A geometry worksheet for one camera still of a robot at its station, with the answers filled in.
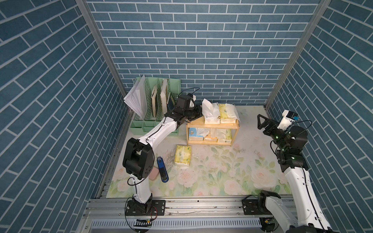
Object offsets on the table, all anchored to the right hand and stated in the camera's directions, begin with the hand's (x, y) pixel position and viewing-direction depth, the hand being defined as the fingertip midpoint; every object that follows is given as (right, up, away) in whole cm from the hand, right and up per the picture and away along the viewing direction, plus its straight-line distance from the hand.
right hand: (266, 118), depth 72 cm
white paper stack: (-72, +13, +18) cm, 76 cm away
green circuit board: (-61, -53, +1) cm, 80 cm away
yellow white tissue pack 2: (-13, -13, +22) cm, 29 cm away
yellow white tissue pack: (-17, +3, +11) cm, 20 cm away
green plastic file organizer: (-75, -5, +28) cm, 81 cm away
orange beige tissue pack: (-26, -13, +22) cm, 37 cm away
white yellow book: (-55, +14, +20) cm, 61 cm away
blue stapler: (-55, -31, +13) cm, 64 cm away
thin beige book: (-64, +14, +27) cm, 71 cm away
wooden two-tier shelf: (-34, -3, +12) cm, 36 cm away
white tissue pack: (-26, +4, +11) cm, 29 cm away
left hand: (-27, +4, +11) cm, 29 cm away
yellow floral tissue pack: (-43, -23, +18) cm, 52 cm away
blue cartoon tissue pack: (-37, -11, +23) cm, 45 cm away
